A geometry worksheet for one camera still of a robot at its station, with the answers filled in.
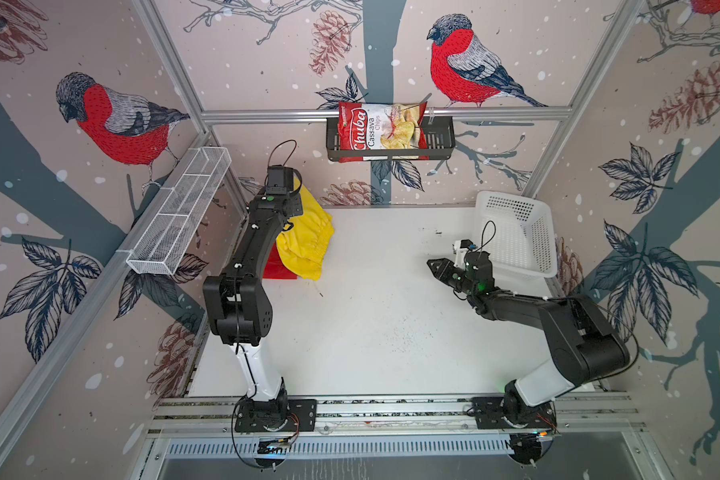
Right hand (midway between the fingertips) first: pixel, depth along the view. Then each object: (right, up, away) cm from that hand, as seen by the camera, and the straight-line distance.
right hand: (426, 266), depth 92 cm
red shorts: (-48, 0, 0) cm, 48 cm away
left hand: (-44, +21, -3) cm, 49 cm away
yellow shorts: (-39, +8, +4) cm, 40 cm away
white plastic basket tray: (+40, +11, +22) cm, 47 cm away
